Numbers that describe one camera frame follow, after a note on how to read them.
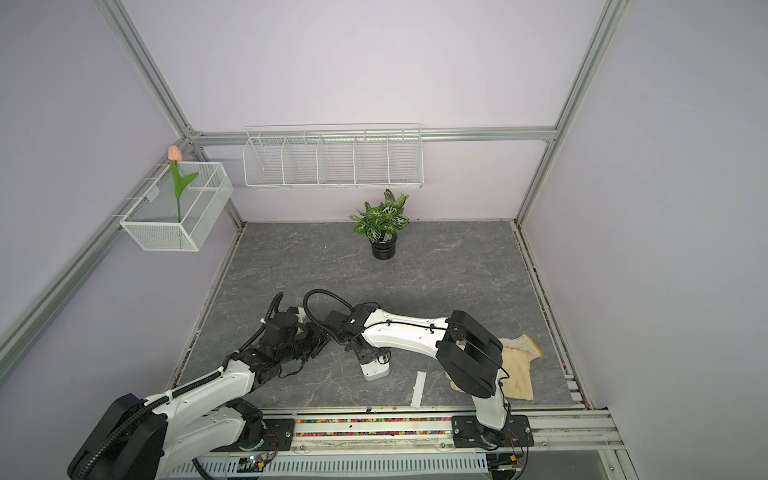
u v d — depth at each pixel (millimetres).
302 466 707
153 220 726
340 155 981
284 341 680
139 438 404
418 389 807
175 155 827
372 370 790
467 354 462
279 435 736
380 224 883
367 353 736
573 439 739
